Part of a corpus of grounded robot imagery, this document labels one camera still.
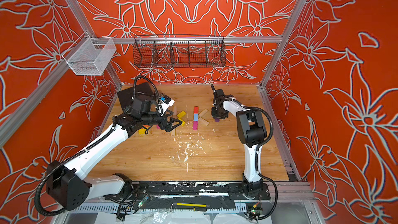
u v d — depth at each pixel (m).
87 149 0.44
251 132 0.55
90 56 0.92
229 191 0.73
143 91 1.07
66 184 0.38
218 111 0.87
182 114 1.03
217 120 1.00
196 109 1.04
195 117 1.00
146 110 0.61
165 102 0.65
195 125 0.98
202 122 0.98
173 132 0.92
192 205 0.70
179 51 0.97
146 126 0.66
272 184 0.67
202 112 1.02
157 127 0.67
